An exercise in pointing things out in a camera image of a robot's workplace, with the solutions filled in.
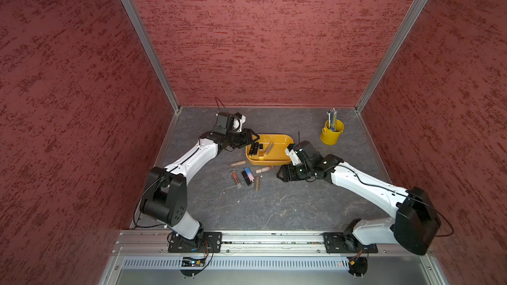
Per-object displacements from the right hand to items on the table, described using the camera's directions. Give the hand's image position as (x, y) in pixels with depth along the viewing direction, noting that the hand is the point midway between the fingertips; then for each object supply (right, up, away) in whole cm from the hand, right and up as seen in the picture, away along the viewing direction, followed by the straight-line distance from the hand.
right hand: (284, 179), depth 81 cm
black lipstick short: (-12, +11, +19) cm, 25 cm away
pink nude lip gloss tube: (-8, +1, +13) cm, 15 cm away
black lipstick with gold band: (-15, +11, +19) cm, 26 cm away
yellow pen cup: (+27, +17, +20) cm, 37 cm away
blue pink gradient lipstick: (-15, 0, +11) cm, 19 cm away
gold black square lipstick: (-10, +9, +18) cm, 23 cm away
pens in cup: (+27, +27, +16) cm, 41 cm away
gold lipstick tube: (-12, -4, +8) cm, 15 cm away
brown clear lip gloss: (-22, -2, +9) cm, 23 cm away
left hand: (-12, +15, +4) cm, 20 cm away
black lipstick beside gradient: (-17, -2, +10) cm, 20 cm away
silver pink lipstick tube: (-5, +11, +20) cm, 23 cm away
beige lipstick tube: (-22, +4, +14) cm, 26 cm away
